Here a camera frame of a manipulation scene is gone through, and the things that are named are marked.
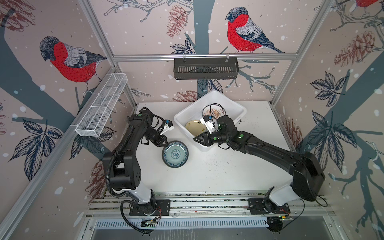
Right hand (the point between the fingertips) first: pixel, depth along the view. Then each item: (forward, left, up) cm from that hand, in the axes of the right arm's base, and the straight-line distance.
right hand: (194, 140), depth 76 cm
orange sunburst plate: (+38, -12, -19) cm, 44 cm away
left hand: (+1, +17, -6) cm, 18 cm away
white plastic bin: (+33, +2, -14) cm, 36 cm away
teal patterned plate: (-3, +11, -11) cm, 16 cm away
